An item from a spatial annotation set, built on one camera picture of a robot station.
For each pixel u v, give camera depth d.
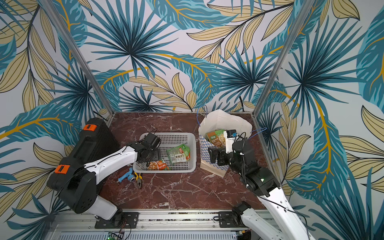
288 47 0.82
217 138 0.90
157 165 0.90
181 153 0.96
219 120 0.91
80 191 0.42
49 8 0.68
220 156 0.58
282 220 0.40
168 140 0.98
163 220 0.75
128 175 0.85
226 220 0.73
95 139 0.73
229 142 0.59
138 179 0.86
